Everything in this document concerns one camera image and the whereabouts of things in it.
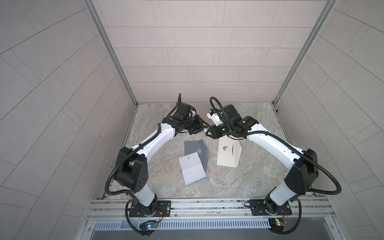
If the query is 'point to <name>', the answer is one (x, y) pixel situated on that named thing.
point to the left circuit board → (148, 225)
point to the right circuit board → (277, 225)
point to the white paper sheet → (192, 168)
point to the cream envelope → (229, 151)
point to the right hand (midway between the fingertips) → (206, 134)
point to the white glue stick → (205, 129)
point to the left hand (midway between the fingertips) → (212, 124)
